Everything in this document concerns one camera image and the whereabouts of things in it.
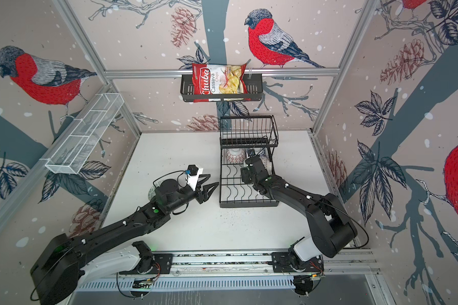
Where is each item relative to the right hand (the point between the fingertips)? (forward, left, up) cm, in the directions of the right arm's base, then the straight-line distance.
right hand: (248, 167), depth 91 cm
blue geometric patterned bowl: (+10, +7, -4) cm, 13 cm away
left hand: (-13, +13, +12) cm, 23 cm away
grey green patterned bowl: (-13, +45, -4) cm, 47 cm away
